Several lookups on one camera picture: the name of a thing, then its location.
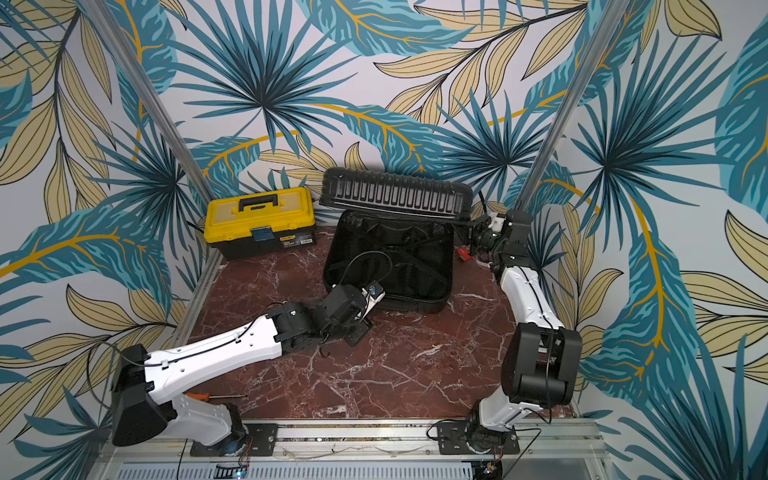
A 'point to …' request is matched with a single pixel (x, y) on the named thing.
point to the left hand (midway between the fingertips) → (361, 319)
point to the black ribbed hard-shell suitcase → (395, 229)
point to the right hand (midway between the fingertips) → (452, 219)
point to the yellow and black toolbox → (259, 222)
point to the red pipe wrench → (464, 252)
